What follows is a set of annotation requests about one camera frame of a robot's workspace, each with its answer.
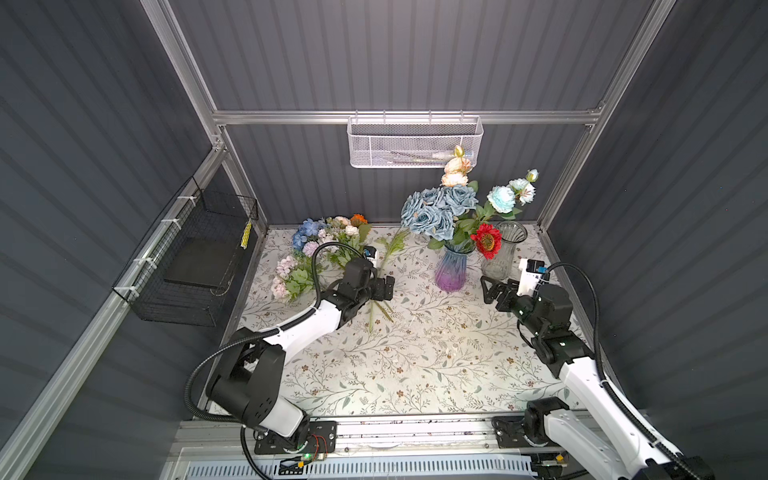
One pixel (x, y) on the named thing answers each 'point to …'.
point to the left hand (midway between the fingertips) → (382, 277)
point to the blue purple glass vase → (451, 271)
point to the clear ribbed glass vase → (499, 267)
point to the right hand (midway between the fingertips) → (500, 281)
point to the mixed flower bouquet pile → (294, 277)
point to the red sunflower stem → (488, 240)
